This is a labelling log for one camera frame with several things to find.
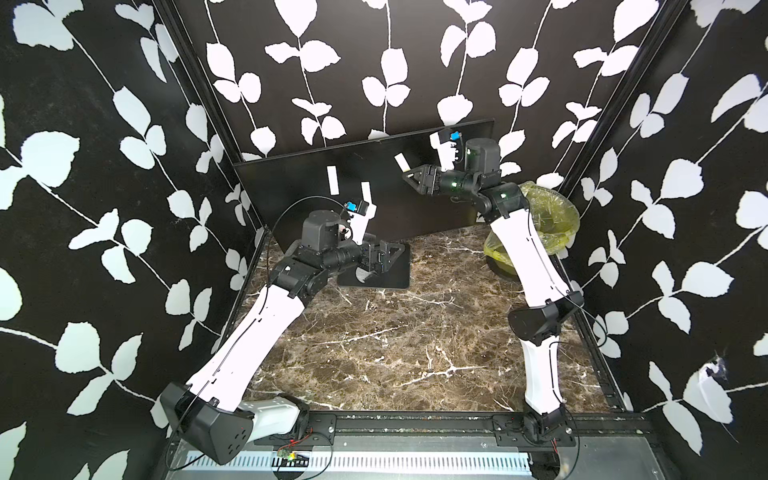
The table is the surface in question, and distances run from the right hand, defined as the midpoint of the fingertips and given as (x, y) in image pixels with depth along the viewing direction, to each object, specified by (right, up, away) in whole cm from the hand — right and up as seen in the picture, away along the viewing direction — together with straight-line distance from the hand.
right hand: (410, 174), depth 73 cm
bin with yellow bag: (+48, -8, +22) cm, 54 cm away
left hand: (-5, -16, -5) cm, 18 cm away
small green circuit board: (-29, -70, -2) cm, 76 cm away
